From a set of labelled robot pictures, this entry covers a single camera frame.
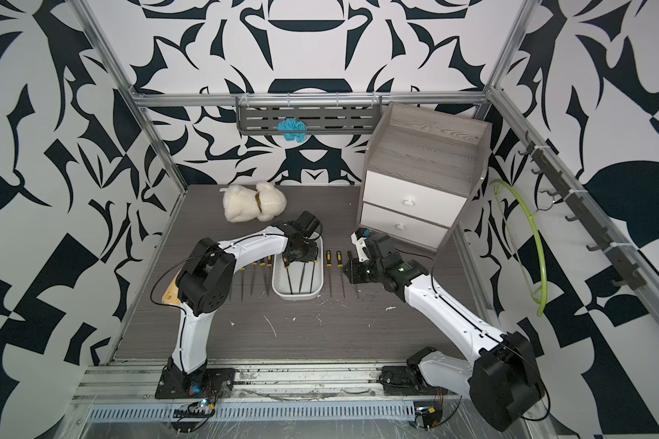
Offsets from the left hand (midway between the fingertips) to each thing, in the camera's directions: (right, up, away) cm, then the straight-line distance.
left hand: (309, 250), depth 98 cm
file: (-10, +1, -35) cm, 36 cm away
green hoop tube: (+58, +22, -13) cm, 63 cm away
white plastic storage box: (-9, -10, -6) cm, 15 cm away
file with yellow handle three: (-2, -9, -4) cm, 10 cm away
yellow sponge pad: (-42, -13, -12) cm, 45 cm away
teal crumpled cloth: (-5, +42, -8) cm, 43 cm away
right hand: (+12, -2, -16) cm, 20 cm away
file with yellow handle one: (-8, -4, -1) cm, 9 cm away
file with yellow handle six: (+10, -2, +1) cm, 11 cm away
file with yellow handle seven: (+7, -5, -1) cm, 9 cm away
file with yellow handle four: (+1, -8, -4) cm, 9 cm away
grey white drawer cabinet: (+35, +27, -15) cm, 46 cm away
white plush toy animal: (-24, +16, +1) cm, 29 cm away
